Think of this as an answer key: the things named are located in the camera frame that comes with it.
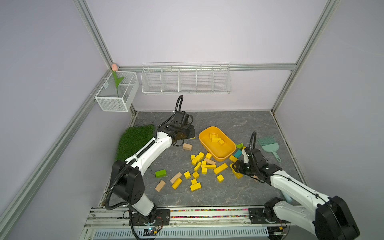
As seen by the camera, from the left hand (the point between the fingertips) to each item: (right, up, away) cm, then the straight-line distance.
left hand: (194, 133), depth 84 cm
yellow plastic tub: (+16, -9, +17) cm, 25 cm away
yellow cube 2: (-4, -25, +2) cm, 25 cm away
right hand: (+24, -19, +3) cm, 31 cm away
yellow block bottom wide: (+1, -30, -2) cm, 30 cm away
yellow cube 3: (+1, -25, +2) cm, 25 cm away
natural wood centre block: (+9, -19, +8) cm, 22 cm away
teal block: (+28, -14, +10) cm, 33 cm away
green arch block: (+31, -10, +16) cm, 36 cm away
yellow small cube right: (+15, -26, +1) cm, 30 cm away
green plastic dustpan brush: (+51, -9, +18) cm, 55 cm away
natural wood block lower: (-19, -30, -1) cm, 35 cm away
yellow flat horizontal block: (+9, -20, +6) cm, 23 cm away
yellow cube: (+18, -7, +16) cm, 25 cm away
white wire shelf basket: (-5, +36, +17) cm, 40 cm away
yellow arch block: (+13, -3, +20) cm, 24 cm away
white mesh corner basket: (-47, +20, -4) cm, 51 cm away
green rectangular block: (-19, -24, +3) cm, 31 cm away
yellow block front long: (-9, -28, -1) cm, 30 cm away
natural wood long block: (-10, -25, +3) cm, 27 cm away
